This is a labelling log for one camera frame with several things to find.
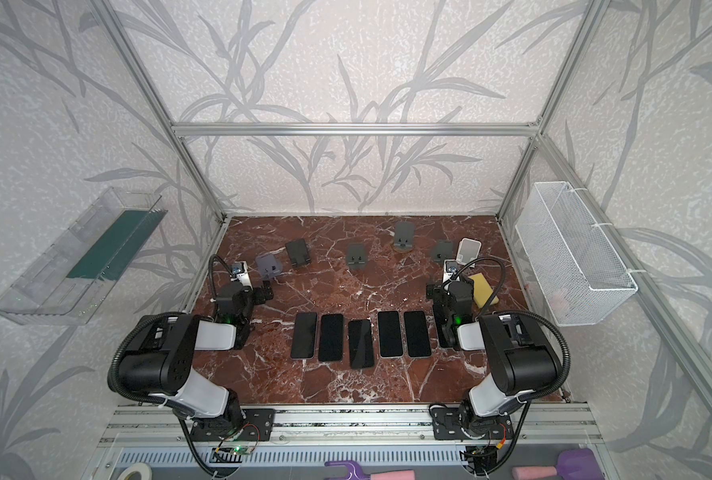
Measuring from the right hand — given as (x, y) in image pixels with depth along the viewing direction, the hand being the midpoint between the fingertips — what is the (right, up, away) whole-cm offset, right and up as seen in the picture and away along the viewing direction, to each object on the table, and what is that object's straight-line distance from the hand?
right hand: (449, 267), depth 95 cm
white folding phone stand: (+9, +5, +8) cm, 13 cm away
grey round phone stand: (+1, +5, +14) cm, 15 cm away
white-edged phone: (-19, -20, -4) cm, 28 cm away
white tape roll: (-77, -44, -27) cm, 92 cm away
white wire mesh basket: (+19, +3, -33) cm, 38 cm away
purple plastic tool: (-29, -45, -26) cm, 59 cm away
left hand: (-62, 0, 0) cm, 62 cm away
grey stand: (-30, +3, +11) cm, 32 cm away
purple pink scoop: (+22, -43, -26) cm, 55 cm away
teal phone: (-11, -22, -7) cm, 25 cm away
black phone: (-37, -21, -6) cm, 43 cm away
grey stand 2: (-61, 0, +7) cm, 61 cm away
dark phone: (-6, -14, -21) cm, 26 cm away
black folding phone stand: (-51, +4, +10) cm, 52 cm away
